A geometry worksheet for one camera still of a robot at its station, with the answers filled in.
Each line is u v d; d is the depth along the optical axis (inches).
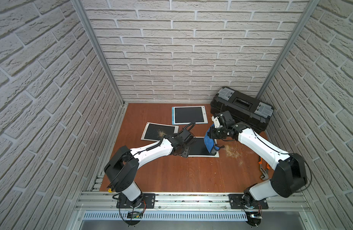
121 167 16.6
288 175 16.5
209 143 31.3
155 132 39.7
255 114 35.5
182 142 25.7
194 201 29.8
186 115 43.7
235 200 29.1
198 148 39.7
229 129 24.5
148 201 29.2
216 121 27.2
